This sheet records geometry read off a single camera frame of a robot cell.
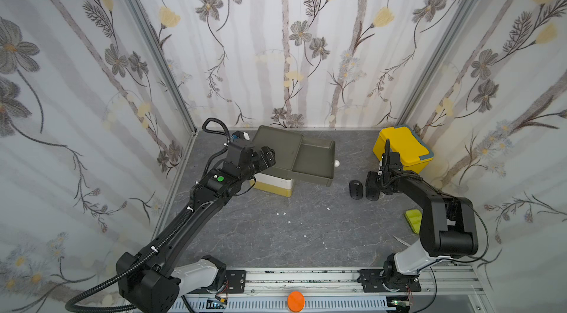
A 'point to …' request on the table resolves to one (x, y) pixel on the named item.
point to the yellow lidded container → (416, 154)
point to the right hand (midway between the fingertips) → (377, 179)
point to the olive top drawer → (315, 162)
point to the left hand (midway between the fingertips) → (270, 154)
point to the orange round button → (296, 301)
